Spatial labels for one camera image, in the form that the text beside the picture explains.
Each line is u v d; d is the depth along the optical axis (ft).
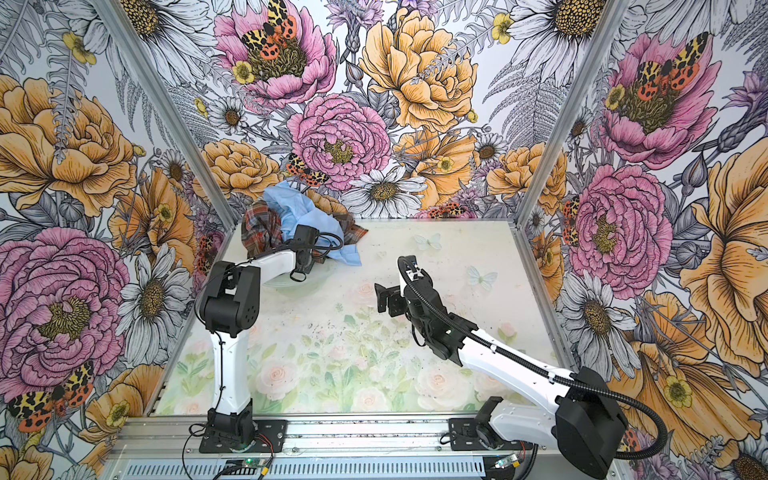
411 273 2.17
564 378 1.42
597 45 2.51
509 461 2.34
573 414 1.31
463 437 2.44
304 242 2.86
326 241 3.26
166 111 2.88
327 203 3.93
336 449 2.40
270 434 2.42
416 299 1.89
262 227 3.35
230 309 1.93
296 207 3.45
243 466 2.35
